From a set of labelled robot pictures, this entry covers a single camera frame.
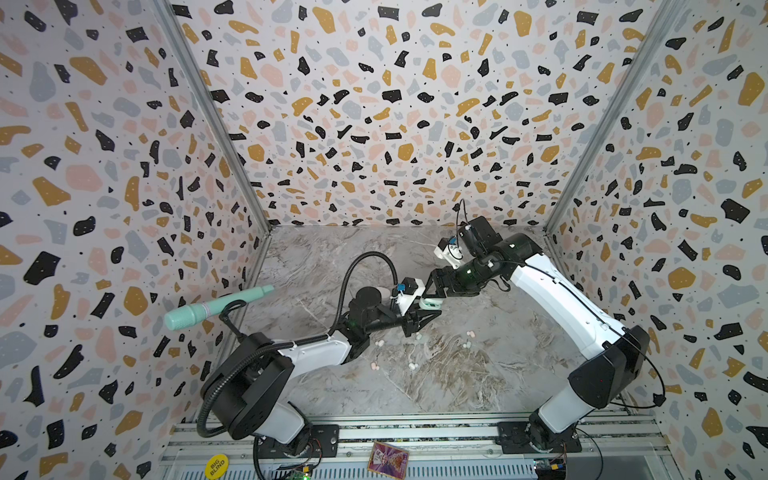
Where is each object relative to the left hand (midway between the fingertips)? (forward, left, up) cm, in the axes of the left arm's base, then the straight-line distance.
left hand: (441, 303), depth 74 cm
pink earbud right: (+2, -12, -22) cm, 25 cm away
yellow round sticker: (-30, +54, -21) cm, 65 cm away
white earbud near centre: (-8, +6, -22) cm, 24 cm away
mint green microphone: (-9, +53, +12) cm, 55 cm away
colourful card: (-30, +13, -20) cm, 39 cm away
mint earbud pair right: (-2, -10, -22) cm, 24 cm away
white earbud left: (-1, +16, -21) cm, 27 cm away
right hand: (+3, +1, +3) cm, 4 cm away
